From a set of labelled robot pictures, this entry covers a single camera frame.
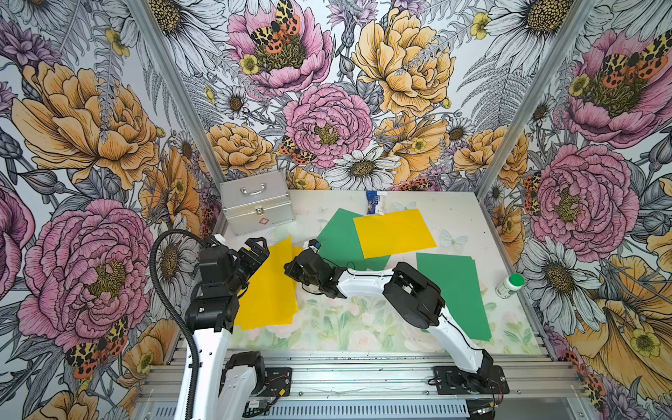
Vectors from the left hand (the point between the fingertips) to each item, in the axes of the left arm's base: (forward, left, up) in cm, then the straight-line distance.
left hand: (261, 257), depth 75 cm
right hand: (+6, -3, -17) cm, 18 cm away
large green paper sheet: (+3, -64, -21) cm, 68 cm away
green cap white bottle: (-3, -77, -13) cm, 78 cm away
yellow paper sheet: (-1, +2, -24) cm, 25 cm away
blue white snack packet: (+40, -37, -18) cm, 58 cm away
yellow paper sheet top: (-2, +2, -24) cm, 24 cm away
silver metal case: (+30, +9, -9) cm, 33 cm away
